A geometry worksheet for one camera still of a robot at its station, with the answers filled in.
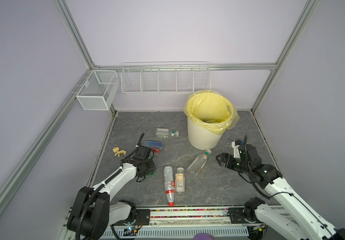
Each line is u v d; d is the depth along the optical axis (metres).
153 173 0.87
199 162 0.89
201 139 0.88
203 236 0.69
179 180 0.81
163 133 0.98
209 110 0.98
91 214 0.40
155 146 0.99
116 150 0.96
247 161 0.58
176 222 0.73
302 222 0.43
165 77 0.98
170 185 0.80
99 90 1.02
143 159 0.68
